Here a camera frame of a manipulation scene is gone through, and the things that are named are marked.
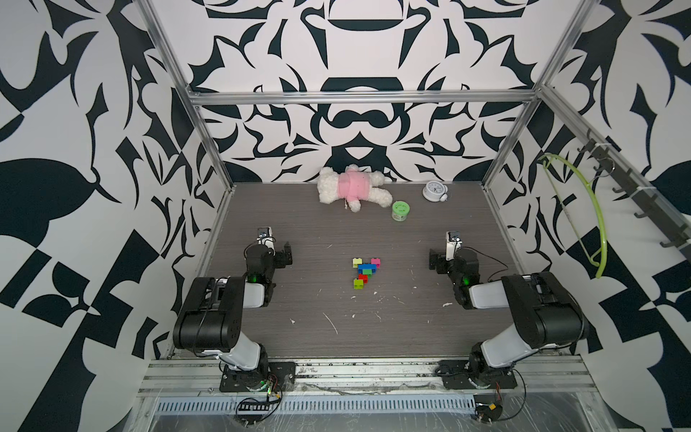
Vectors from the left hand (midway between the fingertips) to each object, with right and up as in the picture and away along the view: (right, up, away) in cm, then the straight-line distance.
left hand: (270, 240), depth 94 cm
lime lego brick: (+30, -14, -5) cm, 34 cm away
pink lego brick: (+37, -7, -1) cm, 37 cm away
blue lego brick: (+33, -9, -1) cm, 35 cm away
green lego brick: (+34, -11, -3) cm, 36 cm away
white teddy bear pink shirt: (+29, +20, +14) cm, 38 cm away
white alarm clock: (+64, +18, +19) cm, 69 cm away
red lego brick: (+32, -12, -4) cm, 35 cm away
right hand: (+62, -2, +1) cm, 62 cm away
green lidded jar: (+47, +11, +11) cm, 50 cm away
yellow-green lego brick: (+30, -8, -1) cm, 31 cm away
